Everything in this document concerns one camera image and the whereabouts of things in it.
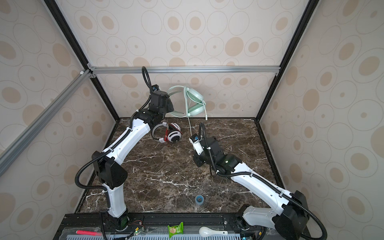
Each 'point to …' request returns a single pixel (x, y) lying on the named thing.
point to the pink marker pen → (89, 233)
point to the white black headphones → (172, 132)
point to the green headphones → (198, 103)
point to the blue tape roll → (199, 199)
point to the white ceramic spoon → (205, 231)
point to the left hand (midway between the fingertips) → (171, 97)
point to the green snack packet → (174, 229)
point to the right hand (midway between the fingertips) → (194, 150)
